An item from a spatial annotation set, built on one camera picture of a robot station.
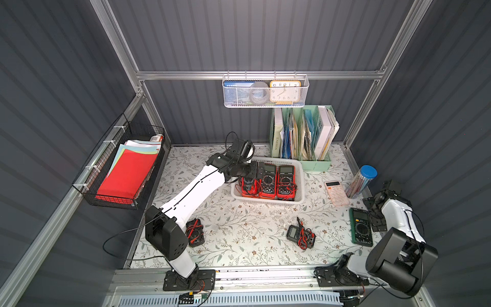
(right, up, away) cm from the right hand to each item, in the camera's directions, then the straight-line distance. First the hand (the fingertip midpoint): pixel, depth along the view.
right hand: (378, 215), depth 82 cm
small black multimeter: (-33, -9, -2) cm, 34 cm away
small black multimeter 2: (-80, -8, 0) cm, 80 cm away
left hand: (-54, +20, -3) cm, 58 cm away
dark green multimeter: (-7, -6, +1) cm, 9 cm away
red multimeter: (-56, +11, +7) cm, 57 cm away
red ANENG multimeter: (-38, +13, +11) cm, 41 cm away
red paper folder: (-102, +18, -12) cm, 104 cm away
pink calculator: (-11, +7, +14) cm, 20 cm away
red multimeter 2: (-47, +12, +9) cm, 49 cm away
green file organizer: (-27, +37, +13) cm, 48 cm away
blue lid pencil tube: (-6, +15, +3) cm, 16 cm away
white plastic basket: (-62, +12, +7) cm, 64 cm away
